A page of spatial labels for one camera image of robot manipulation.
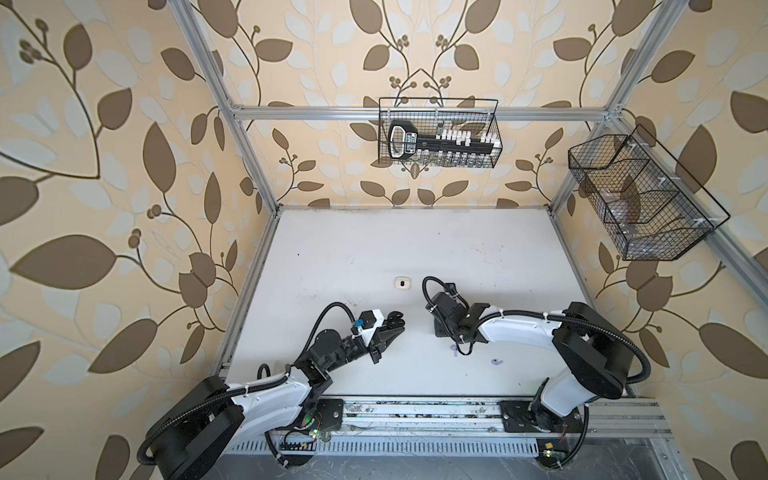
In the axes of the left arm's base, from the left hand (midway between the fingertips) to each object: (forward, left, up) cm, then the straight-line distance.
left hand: (401, 325), depth 73 cm
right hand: (+7, -13, -16) cm, 22 cm away
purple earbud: (-3, -27, -15) cm, 31 cm away
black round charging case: (+1, +2, +1) cm, 2 cm away
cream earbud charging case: (+20, 0, -14) cm, 24 cm away
